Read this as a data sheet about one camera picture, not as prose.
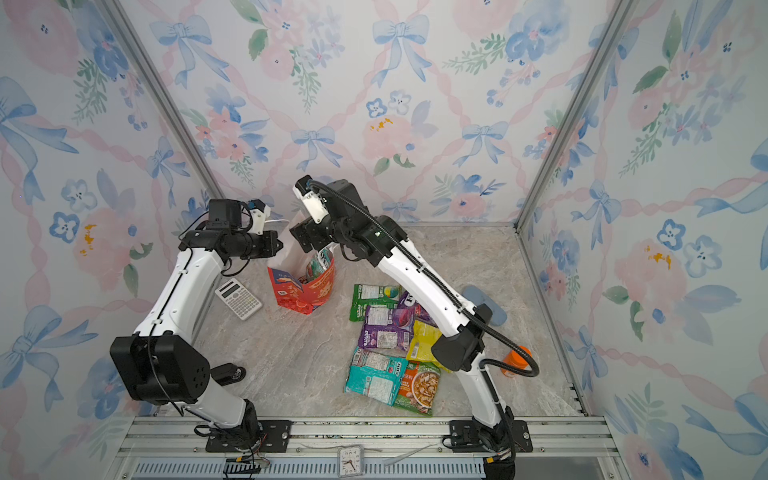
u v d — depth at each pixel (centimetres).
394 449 73
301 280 79
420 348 85
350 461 69
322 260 90
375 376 81
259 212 74
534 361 43
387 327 90
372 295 97
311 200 60
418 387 80
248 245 69
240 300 97
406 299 95
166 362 42
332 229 59
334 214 55
